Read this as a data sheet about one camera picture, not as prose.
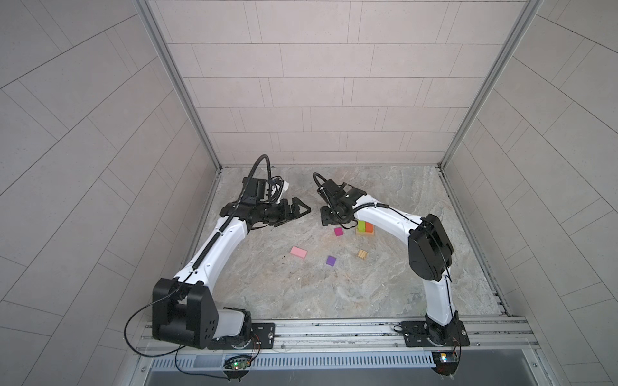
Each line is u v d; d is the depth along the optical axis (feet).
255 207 2.02
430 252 1.65
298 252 2.89
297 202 2.28
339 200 2.16
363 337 2.37
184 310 1.31
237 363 2.12
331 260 2.85
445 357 2.27
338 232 3.08
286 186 2.42
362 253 2.89
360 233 3.06
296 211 2.22
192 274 1.37
